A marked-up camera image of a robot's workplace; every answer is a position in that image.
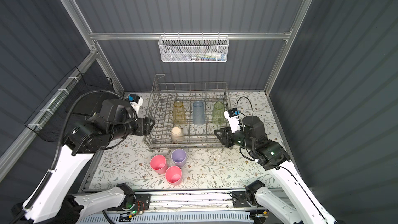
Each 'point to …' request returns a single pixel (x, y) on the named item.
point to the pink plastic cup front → (173, 175)
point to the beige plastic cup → (176, 135)
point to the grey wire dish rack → (186, 115)
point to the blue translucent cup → (198, 115)
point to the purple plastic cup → (179, 156)
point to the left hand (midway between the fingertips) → (148, 122)
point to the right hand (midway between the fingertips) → (220, 131)
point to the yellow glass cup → (179, 112)
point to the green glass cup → (218, 113)
